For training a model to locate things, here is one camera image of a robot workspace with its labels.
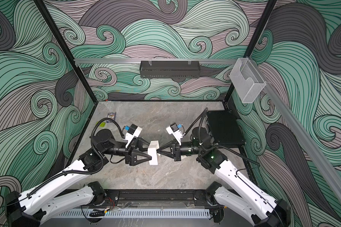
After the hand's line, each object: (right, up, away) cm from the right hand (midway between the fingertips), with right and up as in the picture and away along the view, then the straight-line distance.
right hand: (157, 154), depth 58 cm
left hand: (-2, +1, -3) cm, 4 cm away
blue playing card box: (-41, +15, +50) cm, 66 cm away
